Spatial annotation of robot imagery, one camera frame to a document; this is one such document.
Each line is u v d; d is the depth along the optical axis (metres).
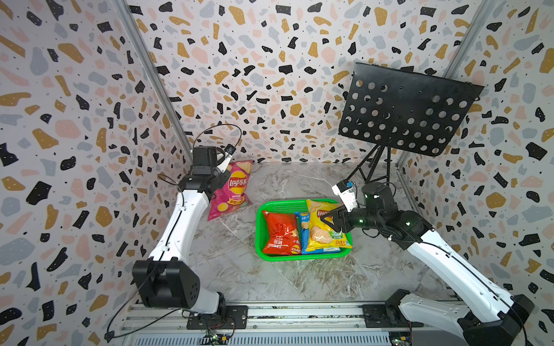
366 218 0.57
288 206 0.91
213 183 0.57
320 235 0.80
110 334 0.68
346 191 0.61
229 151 0.70
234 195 0.83
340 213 0.60
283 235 0.87
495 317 0.38
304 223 0.91
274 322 0.73
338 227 0.62
